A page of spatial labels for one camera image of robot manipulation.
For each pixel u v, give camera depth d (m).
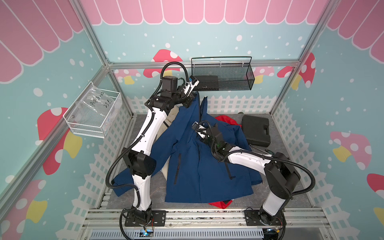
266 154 0.51
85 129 0.61
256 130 1.03
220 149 0.66
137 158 0.49
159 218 0.74
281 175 0.47
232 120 1.10
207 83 0.87
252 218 0.74
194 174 0.80
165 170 0.87
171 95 0.61
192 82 0.65
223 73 0.92
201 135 0.75
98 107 0.73
